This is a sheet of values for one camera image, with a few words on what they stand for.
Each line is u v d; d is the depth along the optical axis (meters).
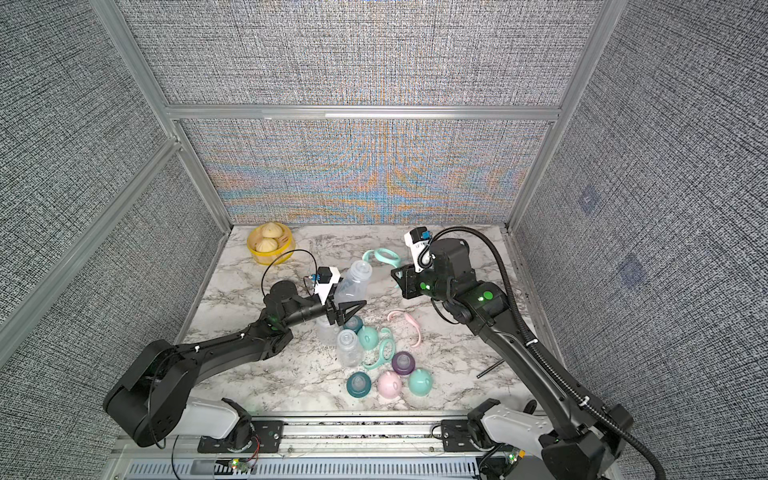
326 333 0.89
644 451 0.36
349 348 0.76
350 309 0.72
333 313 0.70
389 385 0.78
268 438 0.73
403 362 0.84
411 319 0.90
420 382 0.78
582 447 0.36
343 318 0.71
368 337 0.85
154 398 0.43
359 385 0.81
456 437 0.73
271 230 1.09
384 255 0.71
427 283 0.59
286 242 1.09
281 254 1.07
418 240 0.61
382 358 0.82
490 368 0.84
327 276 0.66
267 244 1.06
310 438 0.75
